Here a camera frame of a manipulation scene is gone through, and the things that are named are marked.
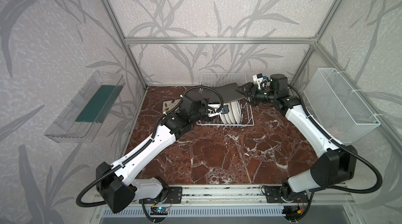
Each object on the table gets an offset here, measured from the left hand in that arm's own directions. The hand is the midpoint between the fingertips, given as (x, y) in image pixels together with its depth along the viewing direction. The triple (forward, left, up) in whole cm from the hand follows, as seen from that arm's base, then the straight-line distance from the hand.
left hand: (218, 96), depth 71 cm
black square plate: (+10, -6, -8) cm, 14 cm away
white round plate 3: (+5, -12, -22) cm, 25 cm away
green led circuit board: (-41, +27, -34) cm, 60 cm away
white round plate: (+1, -4, -20) cm, 20 cm away
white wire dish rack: (+40, +3, -28) cm, 49 cm away
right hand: (+6, -10, -1) cm, 12 cm away
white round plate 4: (+15, -14, -24) cm, 32 cm away
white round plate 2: (+2, -7, -21) cm, 22 cm away
